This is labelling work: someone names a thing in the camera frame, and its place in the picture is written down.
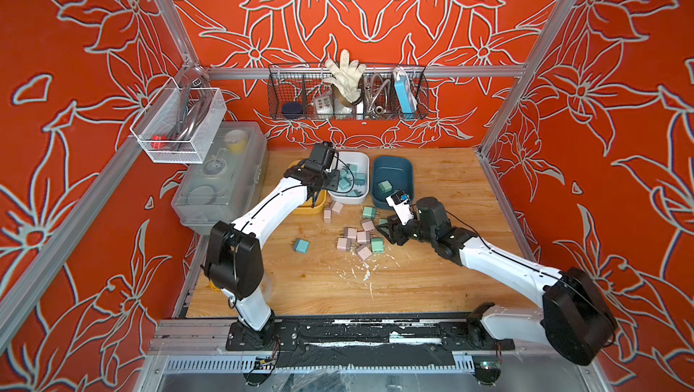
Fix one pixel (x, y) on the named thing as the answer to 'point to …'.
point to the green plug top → (370, 212)
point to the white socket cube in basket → (323, 106)
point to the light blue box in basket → (407, 101)
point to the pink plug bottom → (365, 253)
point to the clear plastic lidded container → (231, 180)
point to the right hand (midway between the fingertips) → (378, 223)
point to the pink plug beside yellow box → (327, 215)
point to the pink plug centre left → (351, 234)
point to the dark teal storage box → (399, 172)
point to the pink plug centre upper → (368, 225)
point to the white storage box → (353, 183)
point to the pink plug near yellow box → (337, 207)
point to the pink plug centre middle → (363, 237)
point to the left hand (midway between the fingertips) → (330, 173)
